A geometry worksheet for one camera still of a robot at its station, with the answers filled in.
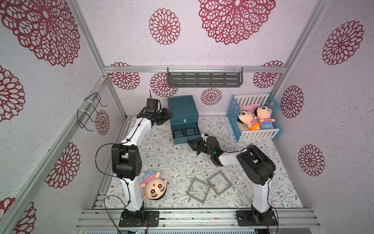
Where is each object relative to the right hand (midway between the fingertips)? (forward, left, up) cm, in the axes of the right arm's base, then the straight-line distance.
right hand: (189, 139), depth 93 cm
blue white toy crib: (+26, -51, +5) cm, 58 cm away
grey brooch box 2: (-23, -19, -12) cm, 32 cm away
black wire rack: (-4, +53, +25) cm, 58 cm away
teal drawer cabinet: (+11, +3, +7) cm, 14 cm away
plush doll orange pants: (+17, -44, -1) cm, 47 cm away
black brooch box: (+6, +8, -1) cm, 10 cm away
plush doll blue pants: (+15, -54, -1) cm, 56 cm away
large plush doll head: (-29, +17, -1) cm, 33 cm away
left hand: (+12, +12, +10) cm, 19 cm away
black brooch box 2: (+9, -1, -3) cm, 10 cm away
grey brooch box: (-28, -6, -11) cm, 30 cm away
